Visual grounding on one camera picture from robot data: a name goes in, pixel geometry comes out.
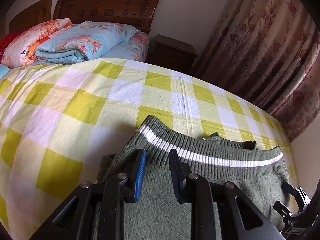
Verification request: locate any green knit sweater white stripe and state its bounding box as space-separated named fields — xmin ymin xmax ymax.
xmin=98 ymin=115 xmax=289 ymax=239

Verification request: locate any yellow white checkered bed sheet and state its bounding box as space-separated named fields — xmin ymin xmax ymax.
xmin=1 ymin=58 xmax=293 ymax=239

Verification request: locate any pink floral curtain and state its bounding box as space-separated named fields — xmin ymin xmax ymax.
xmin=196 ymin=0 xmax=319 ymax=141

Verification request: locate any dark wooden nightstand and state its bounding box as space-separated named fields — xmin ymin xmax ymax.
xmin=146 ymin=35 xmax=197 ymax=76

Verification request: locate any blue floral pillow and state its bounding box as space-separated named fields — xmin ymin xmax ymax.
xmin=101 ymin=31 xmax=149 ymax=62

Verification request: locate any light blue floral folded quilt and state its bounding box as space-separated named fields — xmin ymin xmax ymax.
xmin=35 ymin=21 xmax=139 ymax=64

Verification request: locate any pink orange floral quilt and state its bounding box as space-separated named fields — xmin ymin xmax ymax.
xmin=1 ymin=18 xmax=73 ymax=69

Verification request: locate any dark wooden headboard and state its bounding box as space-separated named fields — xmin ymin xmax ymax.
xmin=9 ymin=0 xmax=159 ymax=34

